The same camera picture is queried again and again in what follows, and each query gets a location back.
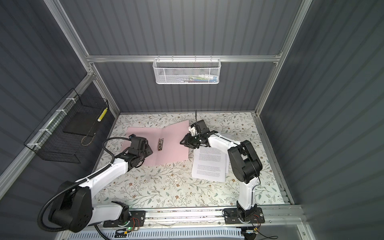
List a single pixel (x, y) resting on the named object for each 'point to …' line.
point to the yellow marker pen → (102, 115)
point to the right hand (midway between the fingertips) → (183, 144)
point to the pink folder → (166, 143)
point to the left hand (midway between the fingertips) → (147, 148)
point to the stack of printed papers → (210, 164)
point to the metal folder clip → (160, 144)
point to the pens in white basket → (199, 78)
